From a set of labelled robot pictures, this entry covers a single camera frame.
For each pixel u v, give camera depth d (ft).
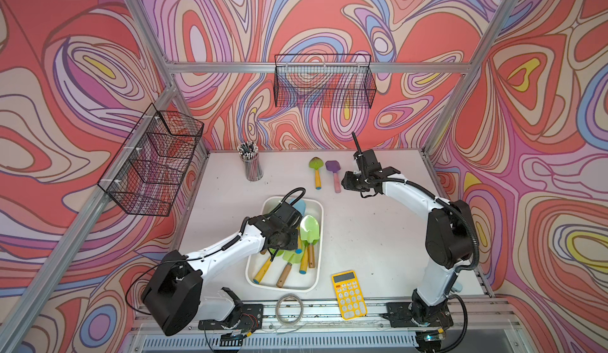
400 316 2.38
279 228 2.13
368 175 2.35
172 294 1.33
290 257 2.81
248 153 3.14
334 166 3.65
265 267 2.69
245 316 2.38
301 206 2.98
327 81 3.14
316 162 3.72
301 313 2.40
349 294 2.51
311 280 2.57
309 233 2.83
